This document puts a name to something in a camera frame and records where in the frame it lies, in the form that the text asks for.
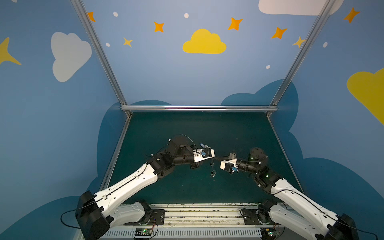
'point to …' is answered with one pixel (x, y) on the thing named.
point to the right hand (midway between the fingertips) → (217, 152)
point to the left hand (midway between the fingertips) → (210, 152)
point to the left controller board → (143, 233)
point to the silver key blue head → (204, 146)
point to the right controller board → (268, 233)
